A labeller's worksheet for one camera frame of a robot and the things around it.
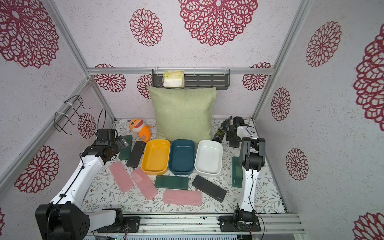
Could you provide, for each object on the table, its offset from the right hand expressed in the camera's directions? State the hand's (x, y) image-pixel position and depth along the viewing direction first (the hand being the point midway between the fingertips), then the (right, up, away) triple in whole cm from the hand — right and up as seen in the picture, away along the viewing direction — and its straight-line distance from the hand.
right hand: (235, 135), depth 108 cm
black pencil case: (-69, -13, -8) cm, 70 cm away
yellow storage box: (-55, -14, -9) cm, 58 cm away
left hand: (-72, -6, -25) cm, 77 cm away
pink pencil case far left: (-74, -25, -18) cm, 80 cm away
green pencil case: (-4, -24, -18) cm, 31 cm away
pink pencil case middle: (-59, -28, -20) cm, 69 cm away
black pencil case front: (-21, -30, -22) cm, 43 cm away
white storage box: (-21, -14, -12) cm, 28 cm away
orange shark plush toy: (-65, +2, -1) cm, 65 cm away
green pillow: (-36, +13, -19) cm, 43 cm away
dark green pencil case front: (-43, -27, -22) cm, 55 cm away
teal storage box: (-38, -14, -12) cm, 42 cm away
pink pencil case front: (-34, -35, -24) cm, 55 cm away
